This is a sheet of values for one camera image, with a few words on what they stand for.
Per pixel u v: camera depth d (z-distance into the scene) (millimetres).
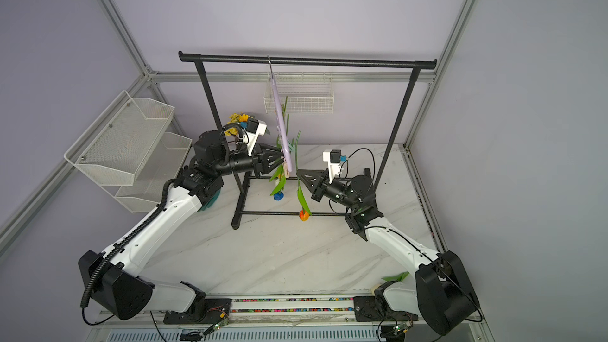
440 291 408
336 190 639
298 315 734
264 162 591
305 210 761
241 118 942
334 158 625
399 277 801
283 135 554
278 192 857
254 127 567
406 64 582
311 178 651
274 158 646
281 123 556
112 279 381
